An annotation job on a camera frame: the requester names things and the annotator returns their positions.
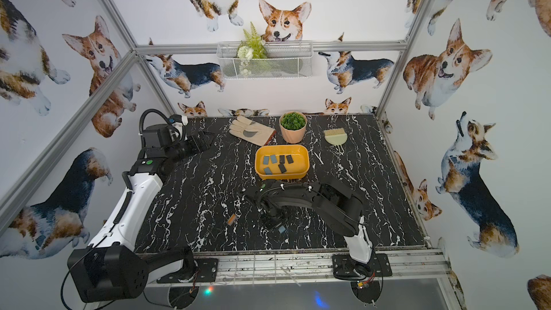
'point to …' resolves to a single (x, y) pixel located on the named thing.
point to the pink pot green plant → (293, 125)
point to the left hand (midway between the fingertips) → (210, 133)
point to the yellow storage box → (297, 170)
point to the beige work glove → (251, 131)
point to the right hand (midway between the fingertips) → (277, 227)
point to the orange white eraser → (232, 219)
